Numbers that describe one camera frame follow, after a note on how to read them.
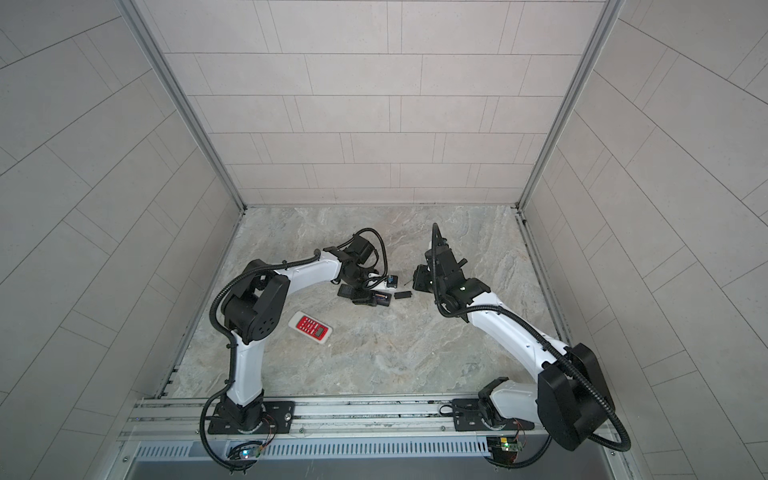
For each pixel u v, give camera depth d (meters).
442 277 0.61
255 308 0.52
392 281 0.81
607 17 0.71
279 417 0.71
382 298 0.91
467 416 0.71
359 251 0.78
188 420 0.71
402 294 0.93
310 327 0.84
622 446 0.36
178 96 0.85
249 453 0.64
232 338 0.53
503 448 0.68
